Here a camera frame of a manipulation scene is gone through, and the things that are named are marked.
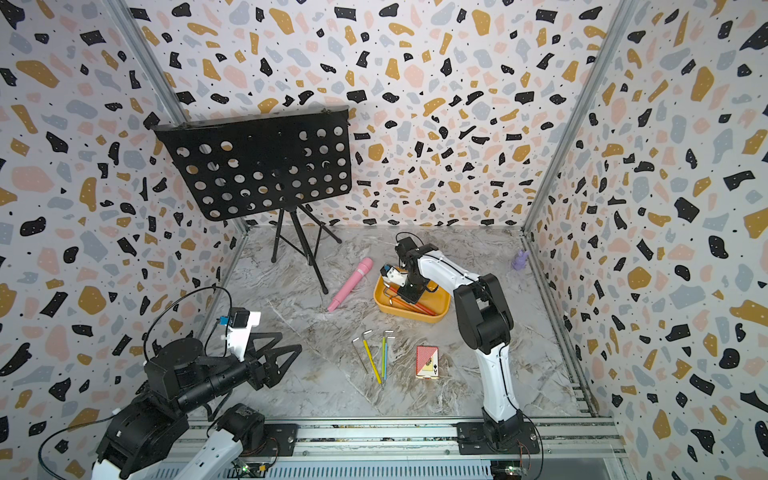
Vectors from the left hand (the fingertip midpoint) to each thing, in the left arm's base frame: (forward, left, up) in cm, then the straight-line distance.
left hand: (292, 342), depth 61 cm
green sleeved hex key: (+7, -18, -28) cm, 34 cm away
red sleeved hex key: (+23, -29, -26) cm, 45 cm away
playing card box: (+5, -30, -27) cm, 40 cm away
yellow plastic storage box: (+26, -35, -28) cm, 52 cm away
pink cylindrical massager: (+40, -10, -25) cm, 48 cm away
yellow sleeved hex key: (+7, -14, -28) cm, 32 cm away
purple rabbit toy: (+41, -66, -25) cm, 82 cm away
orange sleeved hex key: (+24, -25, -27) cm, 44 cm away
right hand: (+27, -26, -25) cm, 45 cm away
